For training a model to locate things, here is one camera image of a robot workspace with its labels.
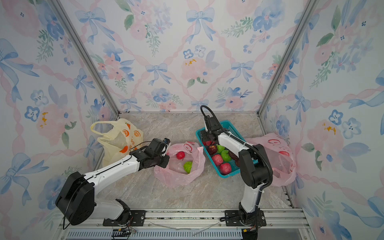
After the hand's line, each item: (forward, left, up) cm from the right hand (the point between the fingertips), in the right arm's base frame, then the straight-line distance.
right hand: (208, 132), depth 97 cm
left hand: (-18, +24, -1) cm, 30 cm away
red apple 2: (-7, +1, -1) cm, 8 cm away
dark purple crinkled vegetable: (-17, -13, 0) cm, 21 cm away
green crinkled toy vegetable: (-9, -7, -4) cm, 12 cm away
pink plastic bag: (-20, +13, -4) cm, 24 cm away
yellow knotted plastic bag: (-7, +55, +4) cm, 55 cm away
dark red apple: (-11, -2, -2) cm, 12 cm away
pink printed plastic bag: (-21, -36, +6) cm, 42 cm away
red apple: (-15, +17, -4) cm, 23 cm away
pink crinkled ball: (-23, -9, -5) cm, 25 cm away
